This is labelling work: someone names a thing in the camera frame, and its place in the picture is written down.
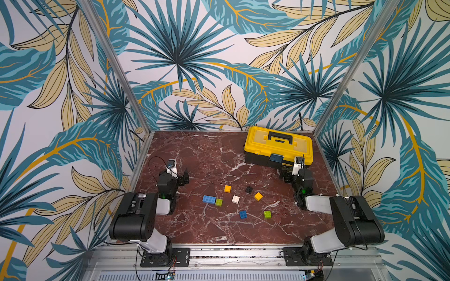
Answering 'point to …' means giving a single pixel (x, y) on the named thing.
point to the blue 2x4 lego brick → (209, 199)
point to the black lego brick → (249, 189)
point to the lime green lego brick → (218, 202)
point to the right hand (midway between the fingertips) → (292, 166)
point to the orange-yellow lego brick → (227, 188)
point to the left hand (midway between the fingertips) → (177, 169)
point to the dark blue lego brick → (243, 214)
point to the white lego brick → (235, 199)
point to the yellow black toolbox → (274, 146)
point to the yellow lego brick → (258, 196)
